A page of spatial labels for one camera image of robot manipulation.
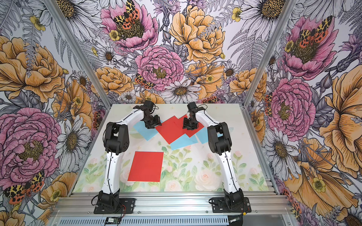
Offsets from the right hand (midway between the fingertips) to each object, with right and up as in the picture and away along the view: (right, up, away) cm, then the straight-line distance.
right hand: (185, 129), depth 104 cm
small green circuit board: (-35, -41, -34) cm, 64 cm away
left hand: (-20, +1, +1) cm, 20 cm away
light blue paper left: (-31, +2, -3) cm, 31 cm away
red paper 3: (-4, +5, +8) cm, 10 cm away
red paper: (-23, -21, -17) cm, 36 cm away
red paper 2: (-11, -1, +2) cm, 11 cm away
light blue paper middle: (-1, -7, -4) cm, 8 cm away
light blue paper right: (+13, -4, 0) cm, 13 cm away
